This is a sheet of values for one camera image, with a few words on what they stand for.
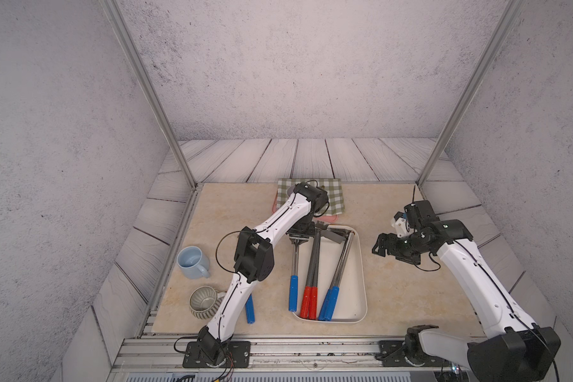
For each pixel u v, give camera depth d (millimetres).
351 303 828
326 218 1074
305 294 826
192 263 933
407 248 635
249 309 808
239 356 726
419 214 593
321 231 956
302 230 776
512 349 375
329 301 790
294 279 790
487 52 790
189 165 1156
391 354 709
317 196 684
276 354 743
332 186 1185
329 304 787
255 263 586
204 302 833
